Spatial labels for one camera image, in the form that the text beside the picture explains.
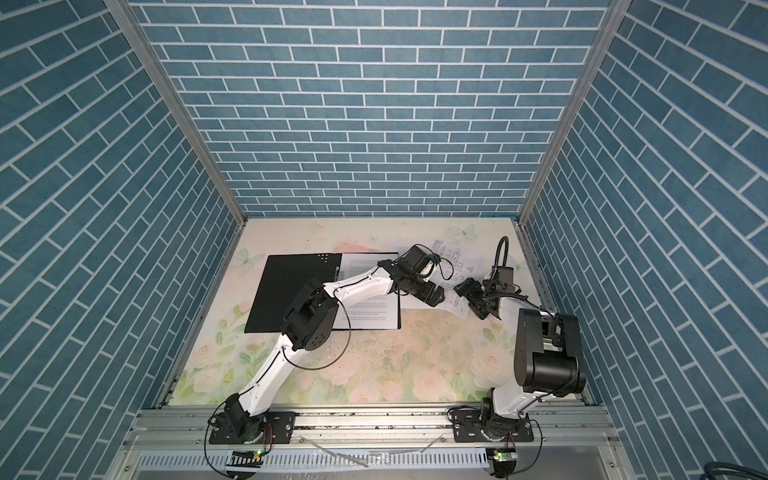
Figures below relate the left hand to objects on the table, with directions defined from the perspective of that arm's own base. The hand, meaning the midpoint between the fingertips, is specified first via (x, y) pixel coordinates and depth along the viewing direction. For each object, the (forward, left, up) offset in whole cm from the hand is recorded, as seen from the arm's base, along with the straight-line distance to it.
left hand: (434, 292), depth 97 cm
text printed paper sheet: (-6, +19, -2) cm, 20 cm away
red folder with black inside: (+7, +52, -3) cm, 52 cm away
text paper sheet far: (-6, +9, +5) cm, 12 cm away
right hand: (-1, -9, +2) cm, 9 cm away
